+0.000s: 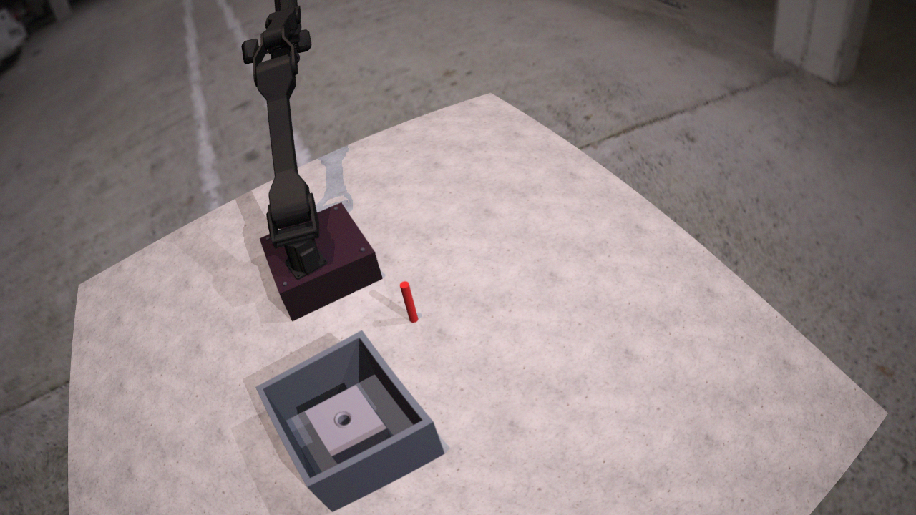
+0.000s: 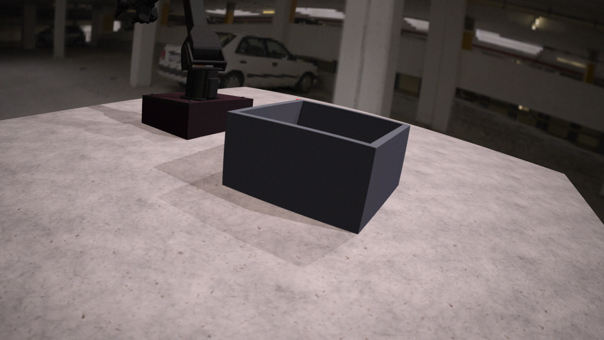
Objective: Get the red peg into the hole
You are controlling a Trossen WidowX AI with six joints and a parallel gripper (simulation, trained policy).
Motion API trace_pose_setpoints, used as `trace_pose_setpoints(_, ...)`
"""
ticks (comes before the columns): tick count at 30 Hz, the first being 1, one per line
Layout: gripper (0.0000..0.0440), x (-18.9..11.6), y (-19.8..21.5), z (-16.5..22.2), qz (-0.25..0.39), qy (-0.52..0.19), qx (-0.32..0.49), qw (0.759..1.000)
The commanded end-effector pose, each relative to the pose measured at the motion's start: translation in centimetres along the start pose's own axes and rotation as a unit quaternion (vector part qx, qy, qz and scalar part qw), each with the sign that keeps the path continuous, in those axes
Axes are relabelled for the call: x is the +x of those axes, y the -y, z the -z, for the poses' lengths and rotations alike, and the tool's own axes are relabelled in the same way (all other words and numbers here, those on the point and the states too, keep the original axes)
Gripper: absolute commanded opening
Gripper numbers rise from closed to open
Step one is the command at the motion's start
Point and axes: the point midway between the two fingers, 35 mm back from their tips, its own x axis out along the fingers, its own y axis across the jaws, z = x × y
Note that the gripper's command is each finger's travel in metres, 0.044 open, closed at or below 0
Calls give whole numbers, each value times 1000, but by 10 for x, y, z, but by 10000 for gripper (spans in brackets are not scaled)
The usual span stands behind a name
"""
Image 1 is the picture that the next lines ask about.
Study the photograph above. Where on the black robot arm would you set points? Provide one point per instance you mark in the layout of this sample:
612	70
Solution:
290	203

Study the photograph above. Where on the red peg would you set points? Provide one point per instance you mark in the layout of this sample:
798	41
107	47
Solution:
409	302

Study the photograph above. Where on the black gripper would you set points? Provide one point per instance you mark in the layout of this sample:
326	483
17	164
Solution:
250	47

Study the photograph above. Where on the white square plate with hole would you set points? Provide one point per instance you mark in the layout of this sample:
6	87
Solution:
347	424

